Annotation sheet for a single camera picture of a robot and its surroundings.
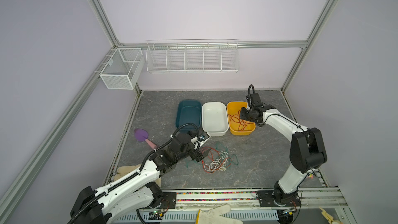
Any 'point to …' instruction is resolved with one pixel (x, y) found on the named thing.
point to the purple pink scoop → (141, 135)
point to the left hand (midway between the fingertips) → (202, 142)
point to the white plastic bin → (214, 118)
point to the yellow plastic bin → (238, 126)
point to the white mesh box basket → (122, 69)
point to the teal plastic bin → (188, 111)
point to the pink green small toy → (311, 176)
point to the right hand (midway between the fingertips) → (243, 115)
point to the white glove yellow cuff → (213, 215)
